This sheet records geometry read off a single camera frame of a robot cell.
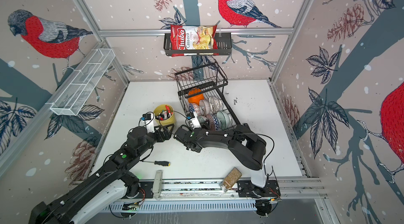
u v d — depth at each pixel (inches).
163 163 31.9
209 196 28.6
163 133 27.6
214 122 33.7
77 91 29.3
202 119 33.2
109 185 20.8
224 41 37.4
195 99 39.3
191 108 39.6
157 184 28.5
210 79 37.8
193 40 34.6
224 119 34.6
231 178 28.7
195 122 29.9
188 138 26.4
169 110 35.3
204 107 36.4
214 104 37.4
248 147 19.1
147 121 27.1
